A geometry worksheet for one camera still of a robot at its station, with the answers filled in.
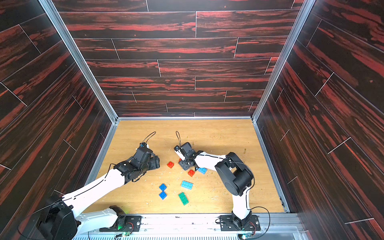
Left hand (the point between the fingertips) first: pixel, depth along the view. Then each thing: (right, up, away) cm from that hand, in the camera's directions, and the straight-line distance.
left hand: (156, 160), depth 85 cm
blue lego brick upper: (+4, -15, -1) cm, 16 cm away
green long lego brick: (+16, -20, -5) cm, 26 cm away
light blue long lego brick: (+18, -14, 0) cm, 23 cm away
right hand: (+18, -1, +13) cm, 22 cm away
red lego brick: (+7, -4, +8) cm, 11 cm away
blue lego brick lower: (+5, -19, -3) cm, 19 cm away
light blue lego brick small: (+28, -7, +6) cm, 29 cm away
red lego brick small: (+20, -9, +5) cm, 23 cm away
